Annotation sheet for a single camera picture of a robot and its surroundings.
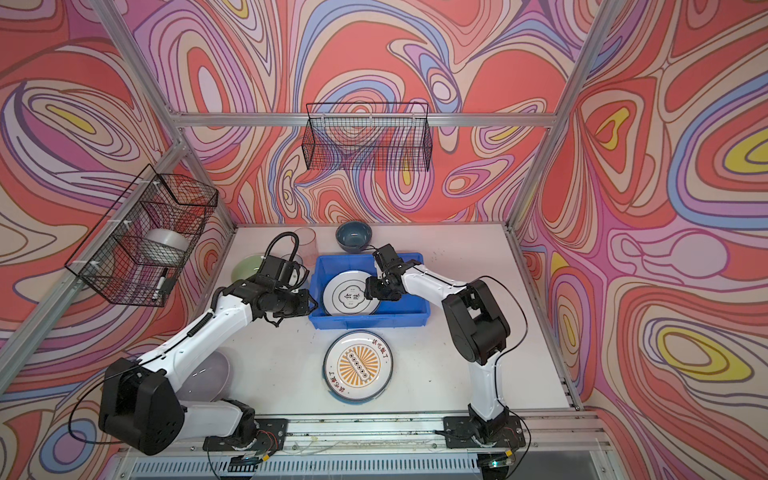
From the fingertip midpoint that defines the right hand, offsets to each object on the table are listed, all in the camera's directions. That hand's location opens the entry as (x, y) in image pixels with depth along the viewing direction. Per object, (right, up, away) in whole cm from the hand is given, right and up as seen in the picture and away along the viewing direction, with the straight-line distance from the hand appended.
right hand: (375, 299), depth 95 cm
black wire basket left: (-60, +15, -21) cm, 65 cm away
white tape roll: (-50, +16, -24) cm, 58 cm away
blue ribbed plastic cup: (-17, +10, -26) cm, 33 cm away
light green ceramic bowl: (-45, +10, +7) cm, 46 cm away
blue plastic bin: (+12, -4, +1) cm, 13 cm away
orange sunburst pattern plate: (-4, -17, -12) cm, 21 cm away
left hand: (-17, 0, -11) cm, 20 cm away
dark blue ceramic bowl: (-9, +21, +19) cm, 30 cm away
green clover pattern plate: (-10, +1, +2) cm, 10 cm away
